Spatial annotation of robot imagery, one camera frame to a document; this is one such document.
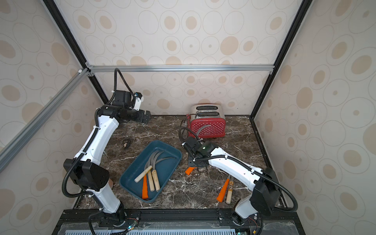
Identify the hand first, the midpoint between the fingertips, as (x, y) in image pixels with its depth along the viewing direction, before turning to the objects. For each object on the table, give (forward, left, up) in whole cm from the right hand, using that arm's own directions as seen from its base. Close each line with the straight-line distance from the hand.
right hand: (198, 161), depth 81 cm
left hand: (+19, +28, +18) cm, 39 cm away
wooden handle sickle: (-7, +32, -7) cm, 34 cm away
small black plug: (+15, +50, -9) cm, 53 cm away
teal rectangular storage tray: (0, +22, -13) cm, 25 cm away
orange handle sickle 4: (-13, -13, -13) cm, 23 cm away
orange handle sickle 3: (+24, -2, +2) cm, 24 cm away
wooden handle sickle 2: (-4, +28, -10) cm, 30 cm away
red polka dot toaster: (+26, -5, +5) cm, 27 cm away
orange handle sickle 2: (0, +5, -11) cm, 13 cm away
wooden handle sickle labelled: (-8, -19, -12) cm, 24 cm away
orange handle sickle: (-16, +29, -10) cm, 34 cm away
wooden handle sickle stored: (-10, +23, -8) cm, 26 cm away
